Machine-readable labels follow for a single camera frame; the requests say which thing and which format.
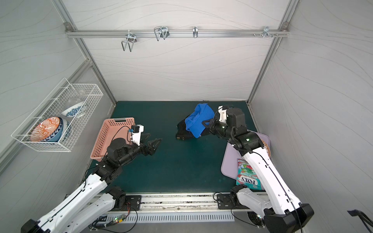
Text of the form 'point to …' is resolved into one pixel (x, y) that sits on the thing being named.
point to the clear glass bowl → (79, 96)
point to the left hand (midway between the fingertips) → (155, 138)
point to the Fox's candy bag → (246, 175)
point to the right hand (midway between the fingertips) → (202, 121)
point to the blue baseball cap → (202, 112)
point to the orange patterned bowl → (48, 129)
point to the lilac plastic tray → (229, 167)
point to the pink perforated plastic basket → (110, 129)
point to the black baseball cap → (182, 134)
